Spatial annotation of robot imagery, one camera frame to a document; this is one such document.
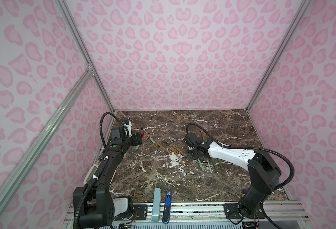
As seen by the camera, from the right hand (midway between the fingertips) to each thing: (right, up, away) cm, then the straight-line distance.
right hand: (191, 154), depth 89 cm
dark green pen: (+11, -8, -1) cm, 14 cm away
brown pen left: (-17, +2, +9) cm, 19 cm away
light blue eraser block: (-20, -23, -17) cm, 35 cm away
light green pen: (+6, -7, +1) cm, 9 cm away
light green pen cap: (-26, +7, +12) cm, 29 cm away
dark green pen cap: (-35, +3, +9) cm, 37 cm away
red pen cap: (-33, +10, +16) cm, 38 cm away
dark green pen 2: (+15, -7, +1) cm, 17 cm away
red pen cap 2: (-29, +9, +15) cm, 34 cm away
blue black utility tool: (-15, -25, -16) cm, 33 cm away
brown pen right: (-7, +1, +6) cm, 9 cm away
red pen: (+10, +11, +17) cm, 23 cm away
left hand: (-33, +13, -2) cm, 35 cm away
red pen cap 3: (-29, +1, +9) cm, 30 cm away
